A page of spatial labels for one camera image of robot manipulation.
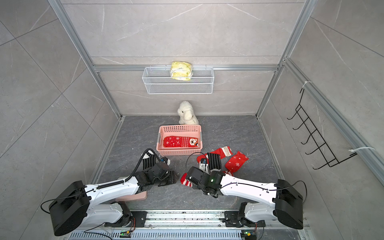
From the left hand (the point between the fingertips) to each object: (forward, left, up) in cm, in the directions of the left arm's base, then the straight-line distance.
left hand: (179, 175), depth 83 cm
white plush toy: (+38, -4, +14) cm, 40 cm away
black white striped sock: (+13, +21, -5) cm, 25 cm away
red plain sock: (+17, -28, -5) cm, 33 cm away
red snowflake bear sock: (+25, +4, -2) cm, 26 cm away
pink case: (-9, +20, -3) cm, 23 cm away
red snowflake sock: (+8, -35, -4) cm, 36 cm away
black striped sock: (+10, -22, -4) cm, 24 cm away
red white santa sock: (-2, -3, -5) cm, 5 cm away
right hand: (-4, -10, +2) cm, 11 cm away
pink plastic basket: (+34, -10, -3) cm, 36 cm away
